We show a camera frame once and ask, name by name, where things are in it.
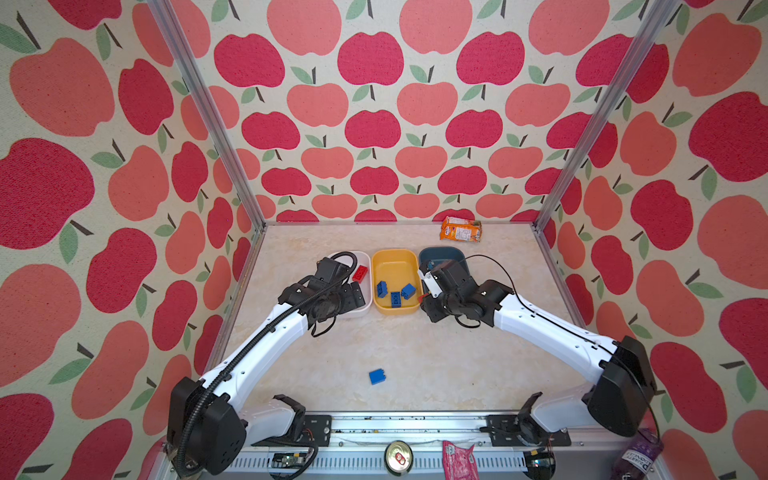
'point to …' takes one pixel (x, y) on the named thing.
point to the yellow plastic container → (398, 268)
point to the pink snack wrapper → (459, 463)
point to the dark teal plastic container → (441, 254)
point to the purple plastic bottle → (637, 458)
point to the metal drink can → (398, 458)
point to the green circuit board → (287, 460)
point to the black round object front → (539, 465)
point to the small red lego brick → (360, 274)
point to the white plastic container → (363, 259)
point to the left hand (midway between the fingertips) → (356, 302)
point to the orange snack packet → (458, 229)
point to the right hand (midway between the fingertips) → (432, 300)
